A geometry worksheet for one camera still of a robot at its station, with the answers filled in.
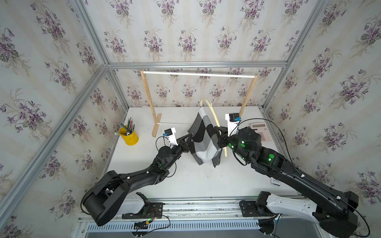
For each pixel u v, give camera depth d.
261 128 1.04
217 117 0.65
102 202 0.41
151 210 0.72
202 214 0.73
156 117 1.11
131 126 0.92
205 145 0.80
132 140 0.93
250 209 0.72
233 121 0.53
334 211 0.39
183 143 0.69
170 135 0.69
